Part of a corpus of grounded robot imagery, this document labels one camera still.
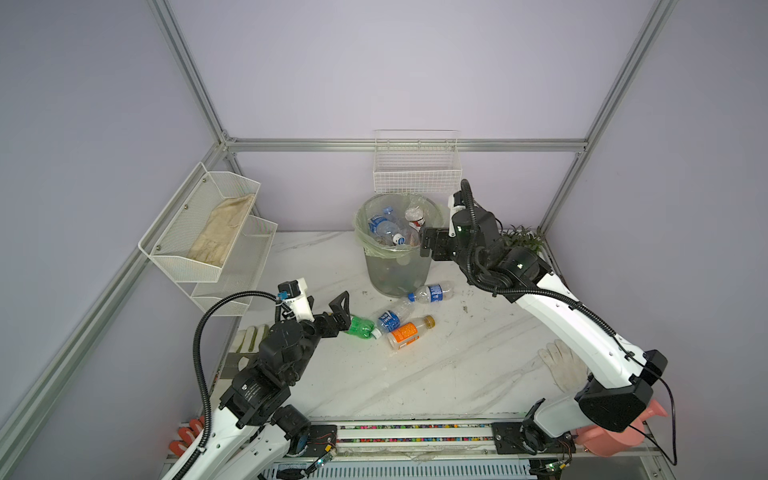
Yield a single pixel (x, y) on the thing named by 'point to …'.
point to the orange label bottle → (409, 333)
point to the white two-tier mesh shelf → (174, 233)
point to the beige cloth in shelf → (216, 240)
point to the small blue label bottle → (394, 318)
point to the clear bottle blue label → (385, 231)
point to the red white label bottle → (415, 218)
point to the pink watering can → (601, 442)
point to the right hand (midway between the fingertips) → (432, 231)
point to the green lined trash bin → (398, 270)
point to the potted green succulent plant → (524, 237)
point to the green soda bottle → (363, 328)
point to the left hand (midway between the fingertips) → (331, 298)
